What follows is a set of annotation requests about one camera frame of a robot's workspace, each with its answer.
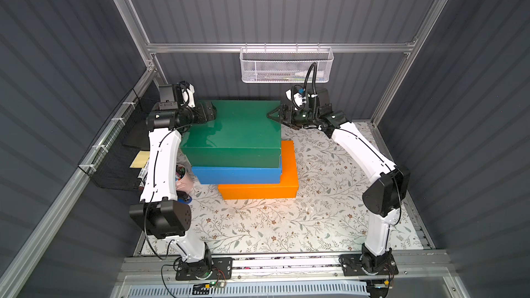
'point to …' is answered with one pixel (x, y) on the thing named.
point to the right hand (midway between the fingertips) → (276, 117)
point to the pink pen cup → (183, 181)
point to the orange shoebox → (287, 188)
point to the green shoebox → (241, 135)
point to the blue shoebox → (211, 175)
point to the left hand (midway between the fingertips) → (203, 110)
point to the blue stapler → (186, 200)
